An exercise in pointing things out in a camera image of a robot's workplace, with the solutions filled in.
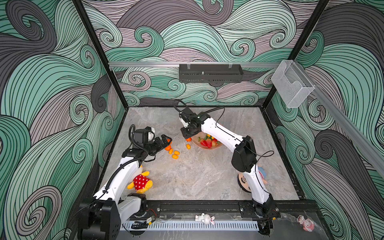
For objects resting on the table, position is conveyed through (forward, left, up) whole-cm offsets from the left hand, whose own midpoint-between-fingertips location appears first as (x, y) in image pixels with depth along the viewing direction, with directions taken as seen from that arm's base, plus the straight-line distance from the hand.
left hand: (167, 141), depth 82 cm
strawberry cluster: (+5, -24, -9) cm, 26 cm away
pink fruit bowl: (+9, -16, -12) cm, 22 cm away
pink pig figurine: (-36, -67, -10) cm, 77 cm away
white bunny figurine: (-34, -21, -11) cm, 42 cm away
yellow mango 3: (+1, 0, -15) cm, 15 cm away
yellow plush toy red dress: (-20, +13, -10) cm, 26 cm away
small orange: (+9, -12, -12) cm, 20 cm away
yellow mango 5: (-2, -4, -15) cm, 16 cm away
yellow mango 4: (+1, -4, -15) cm, 16 cm away
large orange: (+3, +1, -14) cm, 14 cm away
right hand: (+8, -10, -4) cm, 14 cm away
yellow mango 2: (+5, -12, -14) cm, 19 cm away
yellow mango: (-9, -22, +18) cm, 30 cm away
